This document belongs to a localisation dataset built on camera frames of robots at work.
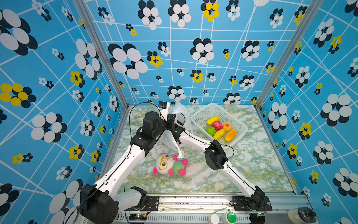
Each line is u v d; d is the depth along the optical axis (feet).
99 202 1.23
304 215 2.03
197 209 2.37
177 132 2.49
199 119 3.51
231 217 2.03
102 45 2.77
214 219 2.07
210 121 3.42
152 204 2.40
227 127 3.25
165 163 2.64
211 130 3.15
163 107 2.03
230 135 3.16
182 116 2.84
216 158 2.11
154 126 1.82
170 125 2.11
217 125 3.25
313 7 2.24
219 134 3.16
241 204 2.41
